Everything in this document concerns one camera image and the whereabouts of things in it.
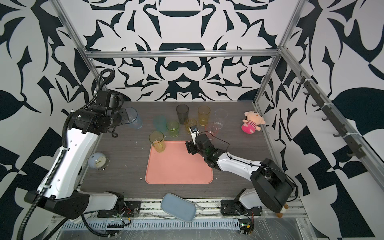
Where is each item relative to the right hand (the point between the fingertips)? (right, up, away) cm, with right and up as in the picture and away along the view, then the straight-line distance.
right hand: (192, 137), depth 86 cm
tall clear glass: (+18, +13, +10) cm, 24 cm away
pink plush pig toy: (+41, +10, +16) cm, 46 cm away
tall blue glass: (-26, +10, -17) cm, 33 cm away
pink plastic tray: (-10, -17, +4) cm, 20 cm away
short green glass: (-13, +5, +16) cm, 21 cm away
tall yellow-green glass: (-20, 0, -2) cm, 20 cm away
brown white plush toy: (+41, -34, -14) cm, 56 cm away
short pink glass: (+13, +4, +15) cm, 20 cm away
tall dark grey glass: (-6, +15, +13) cm, 21 cm away
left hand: (-32, +14, -17) cm, 39 cm away
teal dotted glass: (-21, +8, +12) cm, 26 cm away
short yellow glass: (-2, +8, +17) cm, 19 cm away
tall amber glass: (+7, +15, +11) cm, 20 cm away
